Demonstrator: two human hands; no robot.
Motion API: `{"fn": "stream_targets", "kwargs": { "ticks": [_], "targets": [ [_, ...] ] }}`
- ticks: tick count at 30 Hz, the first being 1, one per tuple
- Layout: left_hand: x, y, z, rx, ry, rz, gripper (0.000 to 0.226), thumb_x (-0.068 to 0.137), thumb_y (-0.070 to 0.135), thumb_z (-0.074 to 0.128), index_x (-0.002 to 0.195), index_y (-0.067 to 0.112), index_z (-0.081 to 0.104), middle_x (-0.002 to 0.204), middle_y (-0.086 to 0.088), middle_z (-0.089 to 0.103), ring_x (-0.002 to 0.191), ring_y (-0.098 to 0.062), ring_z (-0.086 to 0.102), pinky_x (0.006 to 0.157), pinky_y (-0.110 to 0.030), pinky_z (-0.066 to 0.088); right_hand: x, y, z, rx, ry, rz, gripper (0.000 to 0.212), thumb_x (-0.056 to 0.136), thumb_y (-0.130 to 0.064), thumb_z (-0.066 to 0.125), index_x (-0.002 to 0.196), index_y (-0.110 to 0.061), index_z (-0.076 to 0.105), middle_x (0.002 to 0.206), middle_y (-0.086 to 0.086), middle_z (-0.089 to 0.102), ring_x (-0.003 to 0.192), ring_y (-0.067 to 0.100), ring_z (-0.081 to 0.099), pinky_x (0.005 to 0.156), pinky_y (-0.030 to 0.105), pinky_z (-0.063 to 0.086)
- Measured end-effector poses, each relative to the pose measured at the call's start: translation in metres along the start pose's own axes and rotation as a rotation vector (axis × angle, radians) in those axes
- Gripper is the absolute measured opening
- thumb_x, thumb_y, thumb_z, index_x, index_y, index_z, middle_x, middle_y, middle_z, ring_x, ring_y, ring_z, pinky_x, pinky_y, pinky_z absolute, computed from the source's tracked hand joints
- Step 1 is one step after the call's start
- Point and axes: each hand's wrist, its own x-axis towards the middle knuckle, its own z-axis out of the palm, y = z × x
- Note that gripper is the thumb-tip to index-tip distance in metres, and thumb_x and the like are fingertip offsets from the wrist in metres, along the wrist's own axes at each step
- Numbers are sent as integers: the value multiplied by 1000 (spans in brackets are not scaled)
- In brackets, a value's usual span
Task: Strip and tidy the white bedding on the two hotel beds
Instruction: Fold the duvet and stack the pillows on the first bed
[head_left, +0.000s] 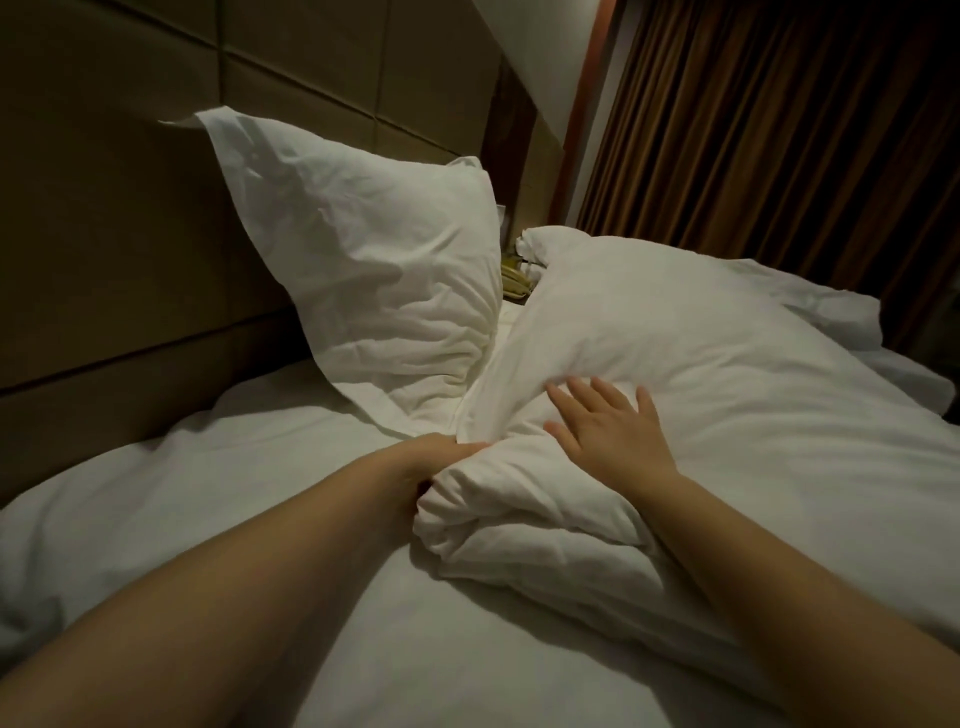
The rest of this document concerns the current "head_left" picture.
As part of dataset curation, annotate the person's left hand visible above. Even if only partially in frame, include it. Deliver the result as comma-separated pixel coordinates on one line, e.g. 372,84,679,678
387,433,494,519

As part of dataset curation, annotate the person's right hand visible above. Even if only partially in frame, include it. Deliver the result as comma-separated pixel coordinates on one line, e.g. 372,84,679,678
543,375,680,509

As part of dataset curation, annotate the white pillow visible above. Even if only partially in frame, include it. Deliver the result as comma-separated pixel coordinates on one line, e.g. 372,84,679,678
162,106,506,440

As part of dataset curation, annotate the white bed sheet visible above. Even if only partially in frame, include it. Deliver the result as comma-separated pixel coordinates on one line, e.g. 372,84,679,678
0,300,797,728

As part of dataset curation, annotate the person's right forearm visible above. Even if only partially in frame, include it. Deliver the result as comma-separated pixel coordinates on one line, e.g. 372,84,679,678
630,477,960,728

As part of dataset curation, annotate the person's left forearm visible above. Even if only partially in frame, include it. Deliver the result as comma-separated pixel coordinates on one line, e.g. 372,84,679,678
0,447,429,728

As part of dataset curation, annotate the yellow telephone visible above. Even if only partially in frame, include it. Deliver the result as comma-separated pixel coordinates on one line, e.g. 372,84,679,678
501,258,539,302

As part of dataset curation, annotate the dark wooden column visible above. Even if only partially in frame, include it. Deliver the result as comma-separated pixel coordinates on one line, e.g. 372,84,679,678
547,0,624,230

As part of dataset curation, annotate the brown curtain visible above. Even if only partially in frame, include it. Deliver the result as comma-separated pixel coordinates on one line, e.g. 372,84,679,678
577,0,960,362

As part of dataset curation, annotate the beige padded headboard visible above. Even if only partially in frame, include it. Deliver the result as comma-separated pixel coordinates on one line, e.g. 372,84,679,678
0,0,569,504

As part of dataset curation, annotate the dark wooden wall panel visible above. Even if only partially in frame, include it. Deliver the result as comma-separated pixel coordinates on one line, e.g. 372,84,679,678
480,60,542,227

